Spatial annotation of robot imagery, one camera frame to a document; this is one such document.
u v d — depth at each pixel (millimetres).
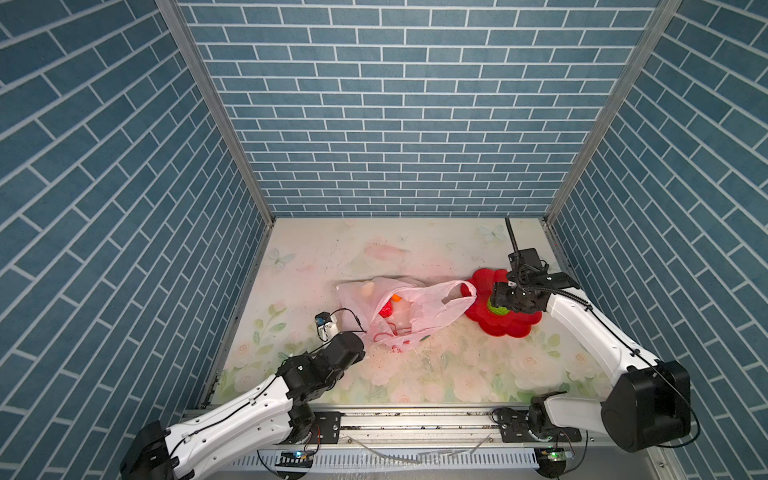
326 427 737
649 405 413
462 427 753
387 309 900
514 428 734
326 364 594
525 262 654
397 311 937
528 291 601
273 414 513
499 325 914
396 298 877
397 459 705
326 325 707
